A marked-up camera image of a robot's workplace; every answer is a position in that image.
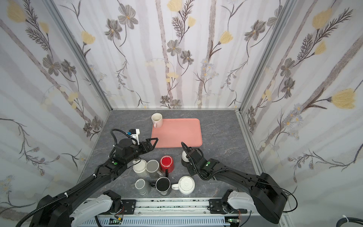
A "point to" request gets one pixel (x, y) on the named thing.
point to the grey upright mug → (152, 167)
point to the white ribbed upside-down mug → (186, 185)
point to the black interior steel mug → (162, 185)
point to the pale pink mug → (157, 119)
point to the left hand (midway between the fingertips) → (151, 137)
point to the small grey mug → (141, 186)
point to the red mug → (167, 162)
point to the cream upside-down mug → (140, 168)
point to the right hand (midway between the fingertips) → (187, 162)
